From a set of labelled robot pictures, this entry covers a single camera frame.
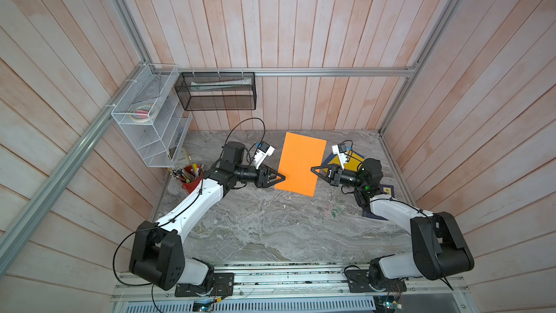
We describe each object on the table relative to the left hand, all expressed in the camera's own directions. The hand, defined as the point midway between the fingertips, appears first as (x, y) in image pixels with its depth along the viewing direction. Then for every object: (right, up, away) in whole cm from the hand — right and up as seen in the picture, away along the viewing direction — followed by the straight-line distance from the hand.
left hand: (280, 179), depth 74 cm
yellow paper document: (+24, +5, -3) cm, 25 cm away
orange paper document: (+7, +9, +1) cm, 11 cm away
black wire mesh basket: (-30, +40, +30) cm, 58 cm away
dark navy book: (+49, -7, +21) cm, 54 cm away
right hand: (+12, +3, +3) cm, 12 cm away
